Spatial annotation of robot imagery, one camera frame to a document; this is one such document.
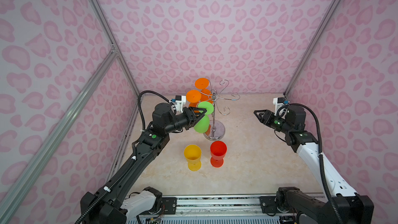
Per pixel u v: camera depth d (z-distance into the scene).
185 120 0.60
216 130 1.00
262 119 0.70
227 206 0.75
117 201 0.40
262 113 0.71
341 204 0.37
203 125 0.75
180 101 0.65
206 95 0.77
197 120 0.64
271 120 0.68
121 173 0.42
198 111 0.68
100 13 0.78
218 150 0.75
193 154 0.80
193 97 0.74
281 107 0.67
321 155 0.48
